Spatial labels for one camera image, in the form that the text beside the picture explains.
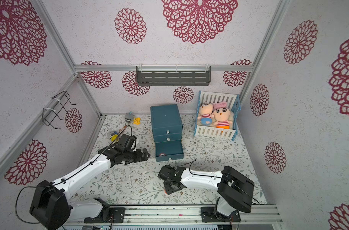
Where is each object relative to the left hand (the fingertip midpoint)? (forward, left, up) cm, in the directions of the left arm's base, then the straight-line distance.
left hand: (143, 157), depth 83 cm
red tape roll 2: (-19, -14, 0) cm, 23 cm away
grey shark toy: (+38, +18, -8) cm, 43 cm away
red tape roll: (+7, -10, -9) cm, 15 cm away
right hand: (-14, -17, -11) cm, 25 cm away
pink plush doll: (+35, -41, -1) cm, 54 cm away
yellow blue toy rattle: (+18, +24, -7) cm, 31 cm away
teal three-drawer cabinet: (+15, -14, +9) cm, 22 cm away
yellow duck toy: (+38, +12, -11) cm, 41 cm away
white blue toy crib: (+45, -64, 0) cm, 78 cm away
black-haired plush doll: (+32, -51, +3) cm, 60 cm away
